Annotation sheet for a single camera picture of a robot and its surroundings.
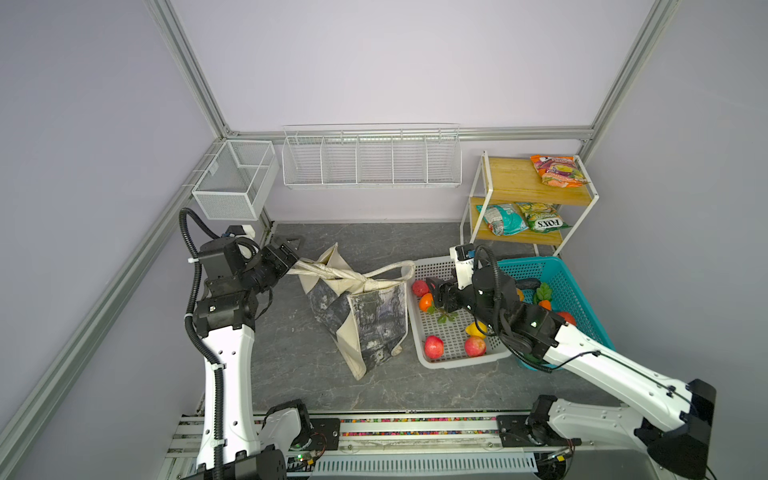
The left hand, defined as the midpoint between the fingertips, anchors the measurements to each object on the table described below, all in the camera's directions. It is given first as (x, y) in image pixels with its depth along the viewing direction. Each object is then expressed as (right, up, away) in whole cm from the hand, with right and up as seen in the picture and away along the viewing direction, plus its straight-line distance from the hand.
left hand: (297, 251), depth 69 cm
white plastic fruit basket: (+38, -27, +20) cm, 51 cm away
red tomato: (+75, -20, +20) cm, 80 cm away
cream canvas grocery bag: (+16, -15, +3) cm, 22 cm away
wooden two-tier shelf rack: (+58, +21, +18) cm, 64 cm away
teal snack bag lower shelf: (+58, +10, +27) cm, 65 cm away
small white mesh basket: (-32, +25, +33) cm, 52 cm away
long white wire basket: (+32, +34, +35) cm, 58 cm away
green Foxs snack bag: (+71, +11, +28) cm, 77 cm away
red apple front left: (+34, -27, +14) cm, 45 cm away
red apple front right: (+45, -26, +13) cm, 54 cm away
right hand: (+34, -6, +2) cm, 34 cm away
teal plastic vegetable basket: (+77, -15, +24) cm, 82 cm away
